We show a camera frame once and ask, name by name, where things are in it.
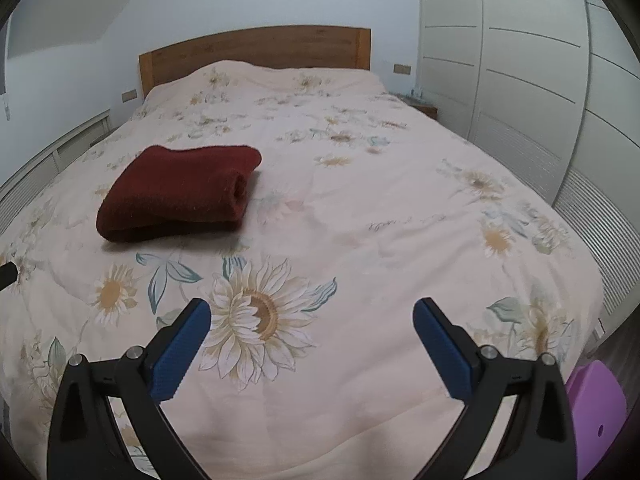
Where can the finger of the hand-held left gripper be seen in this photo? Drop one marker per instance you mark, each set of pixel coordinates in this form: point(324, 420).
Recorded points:
point(7, 276)

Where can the wooden headboard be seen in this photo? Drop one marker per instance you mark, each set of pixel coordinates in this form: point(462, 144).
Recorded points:
point(260, 47)

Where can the purple plastic stool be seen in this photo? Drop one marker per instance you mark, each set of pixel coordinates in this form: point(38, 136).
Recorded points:
point(597, 400)

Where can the wall switch panel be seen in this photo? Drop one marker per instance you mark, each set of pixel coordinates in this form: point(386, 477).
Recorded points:
point(402, 68)
point(129, 95)

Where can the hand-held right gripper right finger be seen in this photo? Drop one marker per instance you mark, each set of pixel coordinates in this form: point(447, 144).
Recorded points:
point(445, 350)

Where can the bed with floral duvet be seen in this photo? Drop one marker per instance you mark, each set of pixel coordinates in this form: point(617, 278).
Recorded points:
point(380, 220)

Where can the dark red knit sweater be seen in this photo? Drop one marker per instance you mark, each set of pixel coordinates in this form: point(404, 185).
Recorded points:
point(180, 195)

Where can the white wardrobe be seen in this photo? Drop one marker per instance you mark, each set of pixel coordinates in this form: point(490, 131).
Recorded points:
point(525, 35)

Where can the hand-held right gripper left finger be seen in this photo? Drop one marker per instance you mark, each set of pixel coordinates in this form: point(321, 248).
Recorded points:
point(180, 350)

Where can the white low slatted cabinet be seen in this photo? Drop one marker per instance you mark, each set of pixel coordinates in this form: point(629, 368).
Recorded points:
point(55, 155)

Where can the small items on nightstand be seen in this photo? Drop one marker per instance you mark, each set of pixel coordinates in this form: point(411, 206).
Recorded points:
point(416, 93)

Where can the wooden nightstand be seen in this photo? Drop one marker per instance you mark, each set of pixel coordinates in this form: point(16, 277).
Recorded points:
point(427, 110)

